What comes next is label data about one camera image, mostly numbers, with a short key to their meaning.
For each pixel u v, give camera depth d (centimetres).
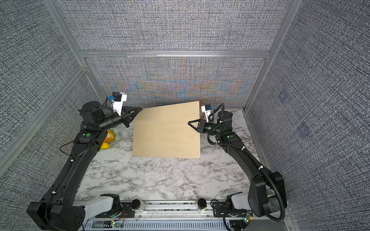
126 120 58
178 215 73
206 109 70
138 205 67
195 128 71
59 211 37
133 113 64
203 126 66
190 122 74
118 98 56
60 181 41
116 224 70
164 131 83
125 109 59
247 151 51
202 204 68
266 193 41
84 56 88
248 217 69
